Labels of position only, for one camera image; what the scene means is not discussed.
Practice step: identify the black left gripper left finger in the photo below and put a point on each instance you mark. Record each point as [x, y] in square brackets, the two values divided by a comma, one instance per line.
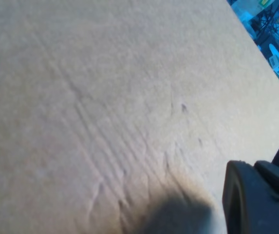
[250, 204]

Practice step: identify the brown upper shoebox shell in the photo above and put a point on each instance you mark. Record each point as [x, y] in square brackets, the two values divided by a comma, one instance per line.
[119, 116]

